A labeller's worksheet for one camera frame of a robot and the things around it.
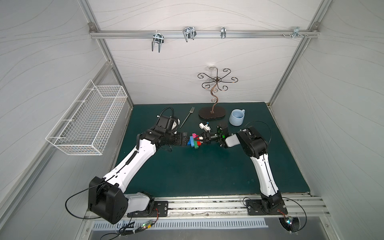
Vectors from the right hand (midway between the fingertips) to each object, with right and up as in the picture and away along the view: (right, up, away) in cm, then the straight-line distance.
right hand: (194, 140), depth 93 cm
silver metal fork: (-3, +19, +22) cm, 29 cm away
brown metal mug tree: (+20, +18, +22) cm, 34 cm away
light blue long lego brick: (-1, -1, -3) cm, 3 cm away
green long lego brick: (+1, -2, -3) cm, 4 cm away
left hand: (-7, +3, -14) cm, 15 cm away
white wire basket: (-51, +10, -25) cm, 58 cm away
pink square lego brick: (0, +3, 0) cm, 3 cm away
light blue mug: (+31, +15, +14) cm, 37 cm away
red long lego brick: (+3, -1, -3) cm, 4 cm away
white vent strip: (+17, -36, -23) cm, 46 cm away
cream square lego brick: (+4, +2, -2) cm, 5 cm away
